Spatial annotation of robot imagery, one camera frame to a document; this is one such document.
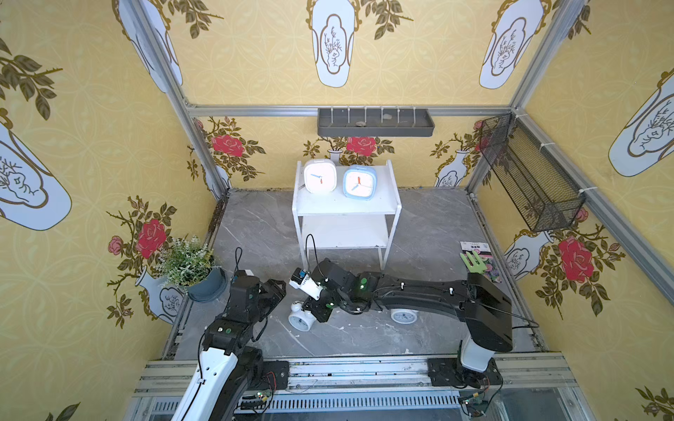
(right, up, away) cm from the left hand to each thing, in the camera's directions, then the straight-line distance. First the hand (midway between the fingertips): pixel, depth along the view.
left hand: (285, 286), depth 81 cm
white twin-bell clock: (+6, -8, -5) cm, 12 cm away
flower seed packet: (+72, +8, +21) cm, 75 cm away
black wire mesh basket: (+82, +28, +2) cm, 87 cm away
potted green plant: (-27, +8, -4) cm, 28 cm away
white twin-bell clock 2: (+37, -10, +1) cm, 38 cm away
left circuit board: (-7, -29, -9) cm, 31 cm away
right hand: (+7, -6, -6) cm, 11 cm away
